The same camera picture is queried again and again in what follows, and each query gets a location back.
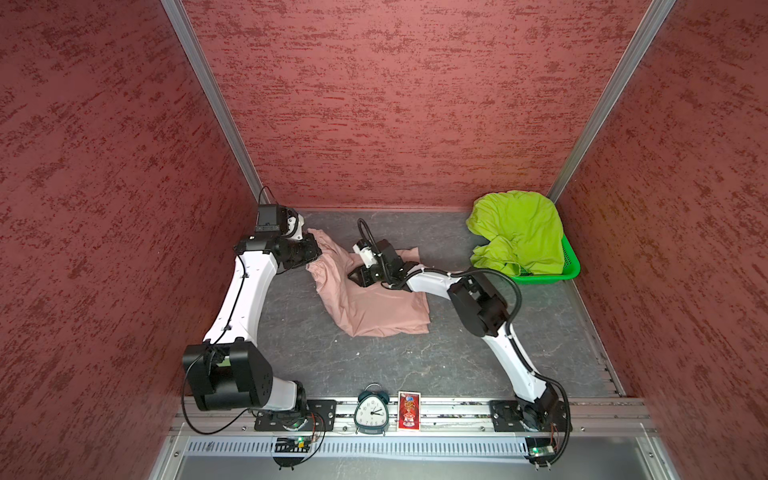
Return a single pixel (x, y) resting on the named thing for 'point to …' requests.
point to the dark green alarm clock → (371, 414)
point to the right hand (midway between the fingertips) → (352, 277)
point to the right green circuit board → (541, 451)
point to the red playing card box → (409, 411)
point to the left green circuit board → (298, 444)
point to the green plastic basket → (571, 265)
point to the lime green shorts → (524, 230)
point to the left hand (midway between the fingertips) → (320, 257)
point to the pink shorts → (367, 311)
